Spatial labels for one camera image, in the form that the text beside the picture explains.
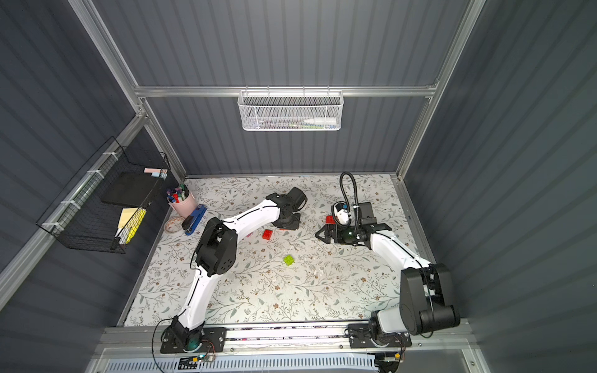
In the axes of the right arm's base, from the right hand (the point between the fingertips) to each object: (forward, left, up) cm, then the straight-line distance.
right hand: (329, 235), depth 86 cm
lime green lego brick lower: (-6, +15, -9) cm, 19 cm away
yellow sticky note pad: (-10, +56, +24) cm, 62 cm away
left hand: (+10, +15, -7) cm, 19 cm away
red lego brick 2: (+14, -2, -11) cm, 18 cm away
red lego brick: (+5, +25, -8) cm, 27 cm away
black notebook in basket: (+8, +68, +17) cm, 71 cm away
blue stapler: (+11, +59, -9) cm, 61 cm away
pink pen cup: (+15, +61, -1) cm, 63 cm away
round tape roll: (+11, +67, -10) cm, 69 cm away
